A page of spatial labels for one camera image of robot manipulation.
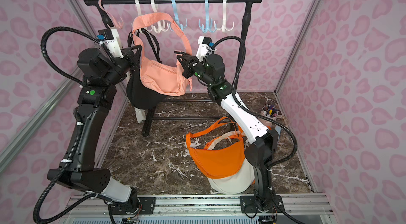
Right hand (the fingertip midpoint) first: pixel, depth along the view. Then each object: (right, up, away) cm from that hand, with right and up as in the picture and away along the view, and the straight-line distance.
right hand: (178, 57), depth 66 cm
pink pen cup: (+48, -23, +27) cm, 60 cm away
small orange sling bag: (+21, -49, +13) cm, 55 cm away
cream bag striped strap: (-25, -23, +19) cm, 38 cm away
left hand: (-12, +3, -6) cm, 14 cm away
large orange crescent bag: (+34, -56, +9) cm, 66 cm away
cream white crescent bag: (+27, -58, +11) cm, 65 cm away
